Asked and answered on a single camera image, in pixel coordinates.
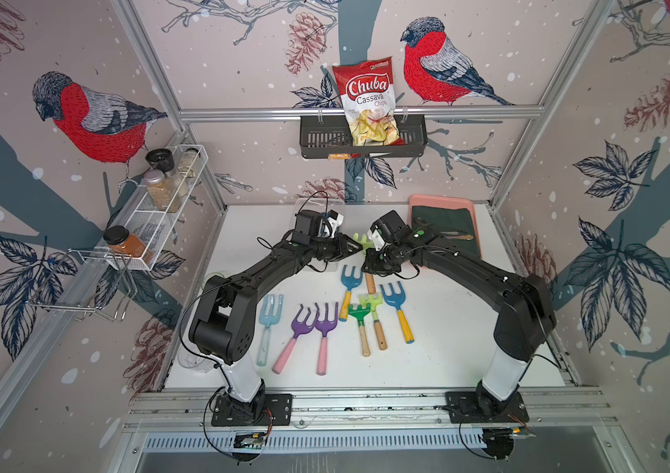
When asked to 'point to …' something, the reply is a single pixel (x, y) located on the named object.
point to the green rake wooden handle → (361, 312)
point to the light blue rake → (267, 321)
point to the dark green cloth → (454, 226)
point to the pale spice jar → (188, 163)
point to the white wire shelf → (150, 211)
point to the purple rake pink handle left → (299, 328)
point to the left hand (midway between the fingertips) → (365, 244)
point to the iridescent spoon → (466, 236)
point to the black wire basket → (328, 136)
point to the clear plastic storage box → (322, 205)
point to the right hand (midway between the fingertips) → (363, 267)
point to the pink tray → (436, 201)
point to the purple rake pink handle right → (327, 327)
